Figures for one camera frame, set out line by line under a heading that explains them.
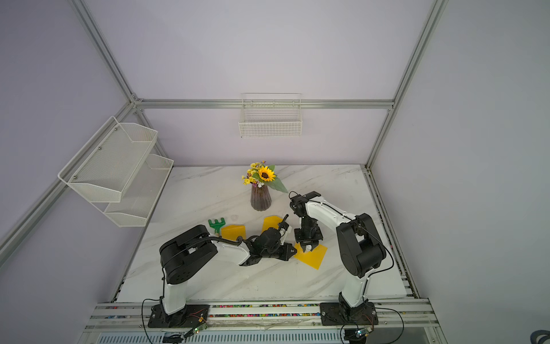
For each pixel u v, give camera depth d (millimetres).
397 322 713
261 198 956
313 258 867
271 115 956
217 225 956
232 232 957
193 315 717
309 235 769
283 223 830
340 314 662
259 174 819
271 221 996
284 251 787
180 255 514
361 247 482
